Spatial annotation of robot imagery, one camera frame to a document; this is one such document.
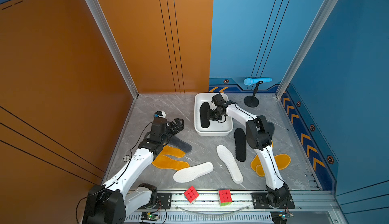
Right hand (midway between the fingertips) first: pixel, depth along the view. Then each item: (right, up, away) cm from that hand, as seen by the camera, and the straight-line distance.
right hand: (208, 117), depth 105 cm
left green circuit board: (-31, -44, -34) cm, 64 cm away
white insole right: (+14, -28, -22) cm, 38 cm away
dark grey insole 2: (+41, -6, -5) cm, 41 cm away
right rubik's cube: (+6, -35, -34) cm, 49 cm away
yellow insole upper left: (-22, -19, -16) cm, 33 cm away
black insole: (-3, +6, +7) cm, 10 cm away
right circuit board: (+32, -45, -34) cm, 65 cm away
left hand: (-17, -1, -21) cm, 27 cm away
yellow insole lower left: (-26, -24, -19) cm, 40 cm away
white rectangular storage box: (+5, -7, -5) cm, 10 cm away
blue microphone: (+25, +24, -11) cm, 36 cm away
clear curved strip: (0, -43, -34) cm, 55 cm away
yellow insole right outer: (+42, -24, -18) cm, 52 cm away
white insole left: (-11, -29, -23) cm, 39 cm away
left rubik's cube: (-10, -34, -34) cm, 49 cm away
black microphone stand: (+35, +12, +11) cm, 38 cm away
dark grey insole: (-18, -15, -13) cm, 27 cm away
